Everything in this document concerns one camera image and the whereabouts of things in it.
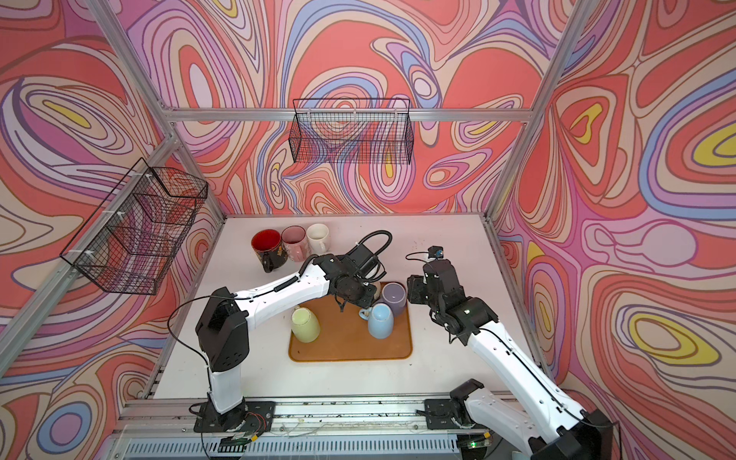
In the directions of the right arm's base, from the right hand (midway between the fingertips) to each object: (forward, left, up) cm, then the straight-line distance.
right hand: (417, 288), depth 78 cm
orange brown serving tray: (-6, +21, -17) cm, 28 cm away
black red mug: (+21, +47, -6) cm, 52 cm away
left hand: (0, +12, -7) cm, 14 cm away
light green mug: (-6, +32, -7) cm, 33 cm away
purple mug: (+5, +6, -11) cm, 13 cm away
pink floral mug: (+24, +38, -7) cm, 46 cm away
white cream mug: (+30, +32, -10) cm, 45 cm away
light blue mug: (-6, +10, -8) cm, 14 cm away
